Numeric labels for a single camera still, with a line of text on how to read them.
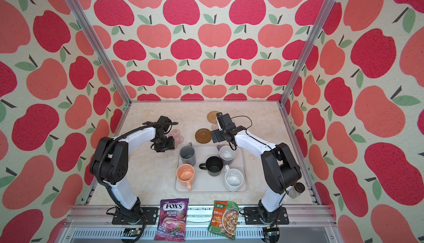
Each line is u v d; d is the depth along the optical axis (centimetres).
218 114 84
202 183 85
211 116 113
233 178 84
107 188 52
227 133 70
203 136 102
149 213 75
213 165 88
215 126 107
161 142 80
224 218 72
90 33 85
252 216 73
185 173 86
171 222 70
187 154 90
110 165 49
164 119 81
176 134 104
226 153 93
